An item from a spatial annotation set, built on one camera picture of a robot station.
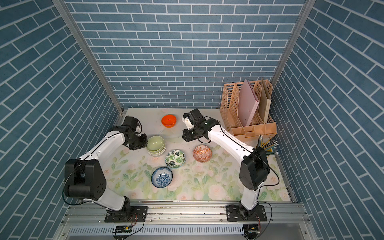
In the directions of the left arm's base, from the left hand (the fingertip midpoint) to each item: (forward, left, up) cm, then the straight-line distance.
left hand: (150, 143), depth 89 cm
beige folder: (+19, -68, +19) cm, 73 cm away
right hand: (0, -22, +8) cm, 23 cm away
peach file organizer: (+34, -54, -8) cm, 64 cm away
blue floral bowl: (-17, -8, -9) cm, 21 cm away
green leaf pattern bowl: (-5, -14, -9) cm, 18 cm away
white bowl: (-5, -4, -4) cm, 8 cm away
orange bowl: (+23, -7, -6) cm, 25 cm away
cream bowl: (-5, -6, -2) cm, 8 cm away
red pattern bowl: (-2, -31, -8) cm, 33 cm away
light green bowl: (0, -3, -3) cm, 4 cm away
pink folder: (+26, -62, +11) cm, 68 cm away
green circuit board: (-41, +8, -13) cm, 44 cm away
